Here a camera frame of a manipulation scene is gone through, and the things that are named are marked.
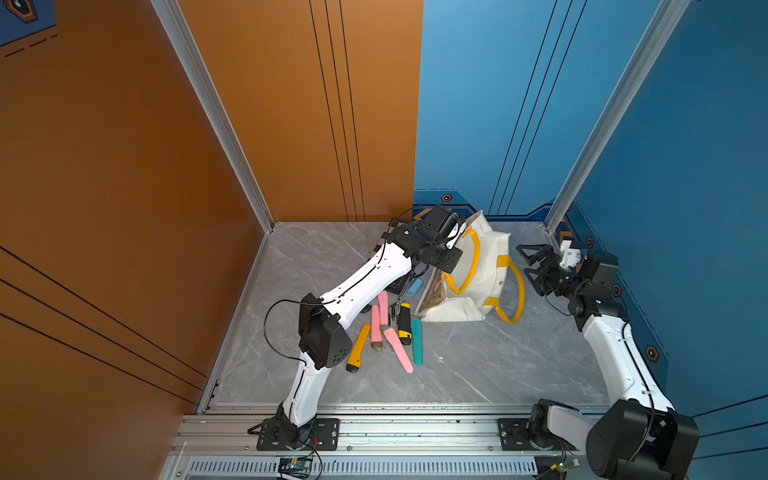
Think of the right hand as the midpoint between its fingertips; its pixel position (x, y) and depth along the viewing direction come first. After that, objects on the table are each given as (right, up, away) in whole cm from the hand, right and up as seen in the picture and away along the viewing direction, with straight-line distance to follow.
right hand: (521, 258), depth 78 cm
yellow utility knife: (-45, -29, +6) cm, 54 cm away
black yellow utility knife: (-31, -23, +11) cm, 40 cm away
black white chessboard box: (-33, -10, +19) cm, 39 cm away
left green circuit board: (-56, -50, -7) cm, 76 cm away
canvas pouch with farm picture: (-6, -6, +11) cm, 14 cm away
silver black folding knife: (-34, -18, +15) cm, 42 cm away
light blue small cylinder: (-27, -10, +21) cm, 35 cm away
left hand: (-17, +1, +3) cm, 18 cm away
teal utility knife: (-27, -25, +10) cm, 38 cm away
